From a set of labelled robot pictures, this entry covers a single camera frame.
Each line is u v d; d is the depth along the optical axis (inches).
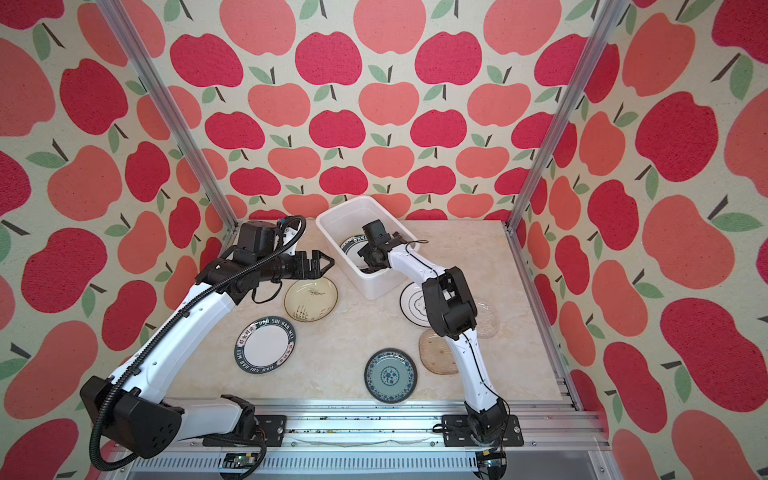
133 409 14.8
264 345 34.8
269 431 29.1
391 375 33.1
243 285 20.3
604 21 28.0
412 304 38.7
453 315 24.2
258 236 22.0
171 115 34.7
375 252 30.7
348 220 42.2
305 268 25.6
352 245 43.8
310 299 38.8
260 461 27.2
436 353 34.7
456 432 28.8
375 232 33.1
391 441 28.9
